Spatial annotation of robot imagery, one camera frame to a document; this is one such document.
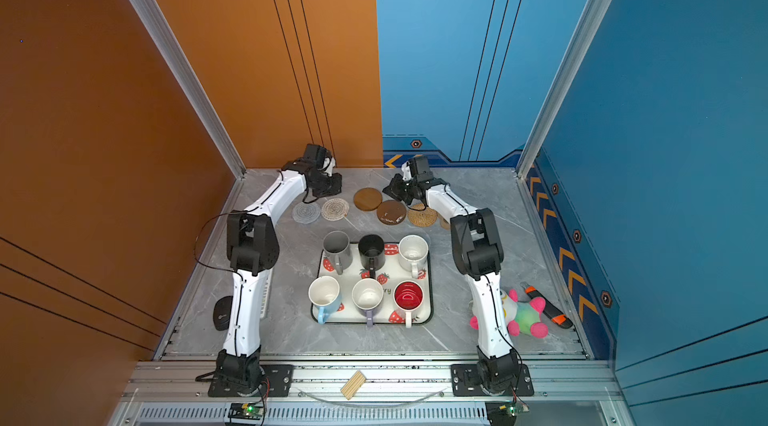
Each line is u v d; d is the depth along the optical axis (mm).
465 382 725
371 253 922
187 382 756
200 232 1068
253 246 612
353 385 723
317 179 846
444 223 1023
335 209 1073
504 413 696
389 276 914
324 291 853
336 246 901
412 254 942
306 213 1062
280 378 739
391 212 1054
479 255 604
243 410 710
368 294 864
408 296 855
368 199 1105
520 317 777
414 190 813
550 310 845
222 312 830
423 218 1054
